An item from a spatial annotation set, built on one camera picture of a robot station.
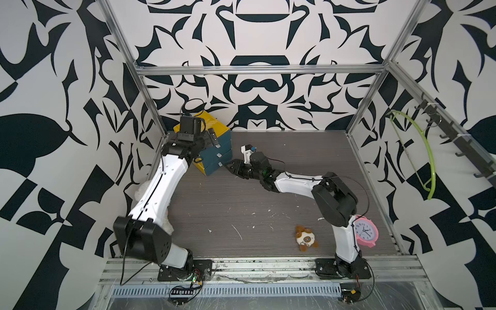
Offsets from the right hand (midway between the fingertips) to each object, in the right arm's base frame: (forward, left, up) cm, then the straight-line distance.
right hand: (225, 164), depth 86 cm
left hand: (+6, +8, +13) cm, 16 cm away
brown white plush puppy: (-28, -33, -13) cm, 45 cm away
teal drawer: (+15, +1, 0) cm, 15 cm away
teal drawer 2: (+4, +8, -10) cm, 14 cm away
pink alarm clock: (-25, -59, -14) cm, 66 cm away
